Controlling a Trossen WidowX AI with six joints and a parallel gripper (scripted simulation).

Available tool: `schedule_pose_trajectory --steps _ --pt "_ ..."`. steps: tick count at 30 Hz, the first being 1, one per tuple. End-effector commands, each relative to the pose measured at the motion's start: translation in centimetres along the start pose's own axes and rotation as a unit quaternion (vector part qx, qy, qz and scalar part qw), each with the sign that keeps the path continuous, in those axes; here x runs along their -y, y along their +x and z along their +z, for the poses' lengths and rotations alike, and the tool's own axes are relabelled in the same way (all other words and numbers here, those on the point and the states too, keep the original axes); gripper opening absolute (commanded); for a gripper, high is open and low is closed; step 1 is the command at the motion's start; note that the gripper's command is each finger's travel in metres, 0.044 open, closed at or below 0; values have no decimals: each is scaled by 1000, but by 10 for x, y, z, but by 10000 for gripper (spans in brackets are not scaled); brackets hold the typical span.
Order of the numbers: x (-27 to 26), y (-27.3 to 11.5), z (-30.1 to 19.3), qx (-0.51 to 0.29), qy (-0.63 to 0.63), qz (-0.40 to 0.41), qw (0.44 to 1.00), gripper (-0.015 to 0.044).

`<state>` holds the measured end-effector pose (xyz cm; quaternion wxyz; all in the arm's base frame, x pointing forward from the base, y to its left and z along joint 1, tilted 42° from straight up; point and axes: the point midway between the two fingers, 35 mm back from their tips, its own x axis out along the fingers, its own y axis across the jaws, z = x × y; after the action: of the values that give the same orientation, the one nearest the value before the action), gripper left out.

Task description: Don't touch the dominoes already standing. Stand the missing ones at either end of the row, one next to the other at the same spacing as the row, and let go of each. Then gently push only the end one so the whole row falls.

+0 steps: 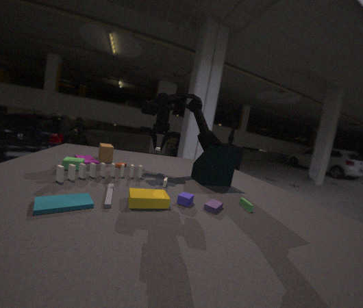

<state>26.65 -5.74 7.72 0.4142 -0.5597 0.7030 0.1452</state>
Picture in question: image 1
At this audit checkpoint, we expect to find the purple flat block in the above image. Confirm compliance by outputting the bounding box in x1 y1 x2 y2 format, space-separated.
75 155 100 164
204 199 223 214

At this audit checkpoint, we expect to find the teal flat block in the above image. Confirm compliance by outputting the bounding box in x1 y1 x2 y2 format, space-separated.
33 193 94 215

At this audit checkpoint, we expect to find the orange rectangular block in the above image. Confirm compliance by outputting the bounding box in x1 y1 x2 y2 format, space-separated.
115 163 127 168

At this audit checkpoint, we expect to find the yellow rectangular block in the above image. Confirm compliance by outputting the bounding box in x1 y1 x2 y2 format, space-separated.
128 188 170 209

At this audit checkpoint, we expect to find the small blue cube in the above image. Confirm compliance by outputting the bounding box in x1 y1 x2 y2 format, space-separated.
177 192 194 207

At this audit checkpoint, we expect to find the green rectangular block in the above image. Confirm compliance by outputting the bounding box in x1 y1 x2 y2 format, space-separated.
239 198 253 212
62 157 85 170

